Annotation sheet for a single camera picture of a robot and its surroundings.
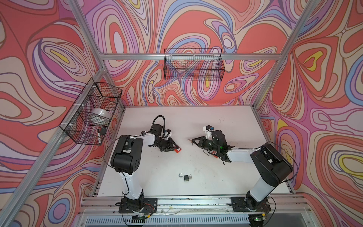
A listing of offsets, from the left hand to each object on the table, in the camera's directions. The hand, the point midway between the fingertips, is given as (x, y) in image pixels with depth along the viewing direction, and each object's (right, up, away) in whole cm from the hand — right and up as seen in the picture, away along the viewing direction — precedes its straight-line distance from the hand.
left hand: (177, 147), depth 93 cm
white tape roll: (-40, +22, -20) cm, 50 cm away
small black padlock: (+6, -16, -11) cm, 20 cm away
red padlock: (0, -3, -1) cm, 3 cm away
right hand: (+9, +4, -5) cm, 11 cm away
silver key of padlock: (+8, +5, -5) cm, 11 cm away
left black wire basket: (-46, +18, -21) cm, 54 cm away
